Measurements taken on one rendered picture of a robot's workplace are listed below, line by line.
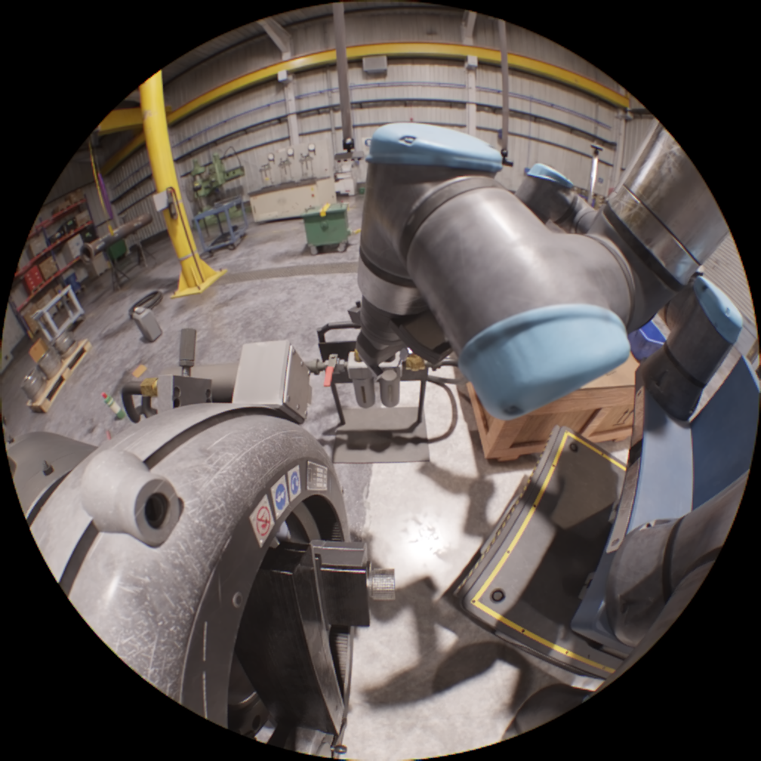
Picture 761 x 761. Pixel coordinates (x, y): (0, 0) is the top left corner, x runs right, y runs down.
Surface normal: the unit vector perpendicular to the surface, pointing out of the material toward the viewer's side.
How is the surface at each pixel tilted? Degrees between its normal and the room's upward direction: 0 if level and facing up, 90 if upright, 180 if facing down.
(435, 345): 25
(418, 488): 0
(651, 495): 0
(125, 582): 41
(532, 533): 0
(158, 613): 68
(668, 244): 100
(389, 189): 79
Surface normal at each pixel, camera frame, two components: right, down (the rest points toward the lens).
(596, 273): 0.22, -0.12
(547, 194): -0.33, 0.67
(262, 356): -0.05, -0.36
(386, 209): -0.89, 0.25
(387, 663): -0.05, -0.69
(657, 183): -0.99, 0.09
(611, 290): 0.28, 0.09
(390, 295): -0.35, 0.85
